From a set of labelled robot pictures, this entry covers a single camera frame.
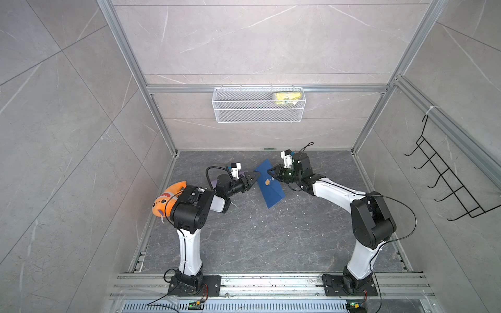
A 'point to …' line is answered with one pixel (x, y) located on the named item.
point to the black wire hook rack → (473, 207)
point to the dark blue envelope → (271, 188)
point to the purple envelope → (214, 181)
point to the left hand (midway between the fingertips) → (261, 174)
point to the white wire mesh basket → (258, 105)
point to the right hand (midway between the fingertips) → (267, 171)
